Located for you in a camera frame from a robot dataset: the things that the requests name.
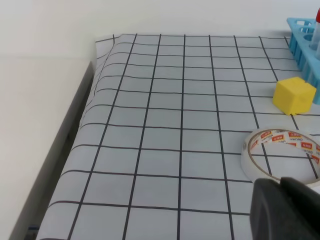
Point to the yellow cube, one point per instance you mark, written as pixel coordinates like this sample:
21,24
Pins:
293,96

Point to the white grid-pattern cloth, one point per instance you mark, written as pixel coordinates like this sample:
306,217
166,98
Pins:
158,149

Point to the blue test tube rack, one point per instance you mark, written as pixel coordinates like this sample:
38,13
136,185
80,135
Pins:
302,30

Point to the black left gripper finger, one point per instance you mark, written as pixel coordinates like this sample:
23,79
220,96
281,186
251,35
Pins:
285,210

